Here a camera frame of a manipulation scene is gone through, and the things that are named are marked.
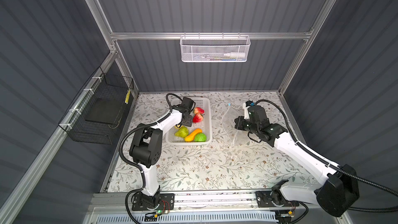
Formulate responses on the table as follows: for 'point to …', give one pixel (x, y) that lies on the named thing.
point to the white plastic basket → (205, 125)
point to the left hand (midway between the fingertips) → (181, 120)
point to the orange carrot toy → (190, 137)
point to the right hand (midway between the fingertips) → (236, 120)
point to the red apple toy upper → (198, 110)
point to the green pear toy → (182, 132)
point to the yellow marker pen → (128, 96)
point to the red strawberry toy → (198, 117)
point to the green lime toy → (200, 137)
